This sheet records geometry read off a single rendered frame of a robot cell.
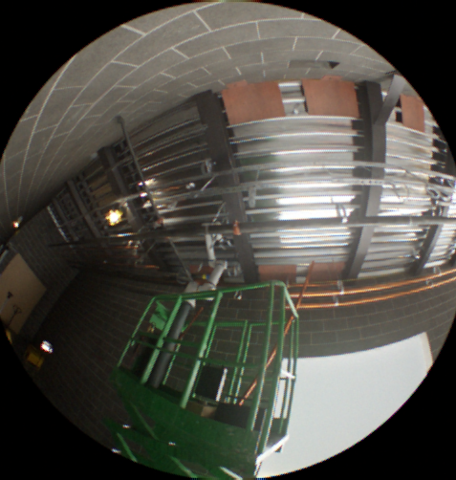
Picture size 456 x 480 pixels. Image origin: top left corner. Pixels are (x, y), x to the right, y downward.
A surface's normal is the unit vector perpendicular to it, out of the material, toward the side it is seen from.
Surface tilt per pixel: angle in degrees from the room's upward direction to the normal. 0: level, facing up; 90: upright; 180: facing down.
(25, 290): 90
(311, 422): 90
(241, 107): 180
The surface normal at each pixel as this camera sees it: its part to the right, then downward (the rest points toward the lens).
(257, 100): -0.22, 0.61
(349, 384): -0.23, -0.79
